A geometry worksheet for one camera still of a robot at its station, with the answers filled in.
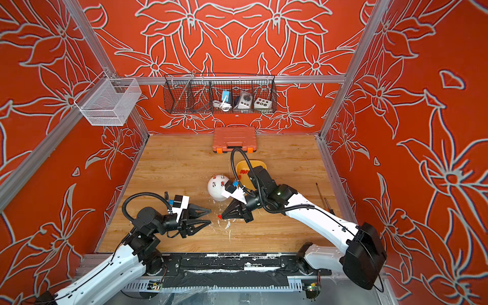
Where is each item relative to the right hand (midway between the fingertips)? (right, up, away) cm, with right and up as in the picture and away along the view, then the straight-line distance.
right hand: (222, 218), depth 63 cm
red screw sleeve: (-1, 0, 0) cm, 1 cm away
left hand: (-5, 0, +1) cm, 5 cm away
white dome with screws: (-5, +6, +22) cm, 23 cm away
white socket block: (+16, +48, +31) cm, 59 cm away
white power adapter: (+8, +48, +28) cm, 56 cm away
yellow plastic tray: (+7, +14, +38) cm, 41 cm away
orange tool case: (-2, +30, +50) cm, 58 cm away
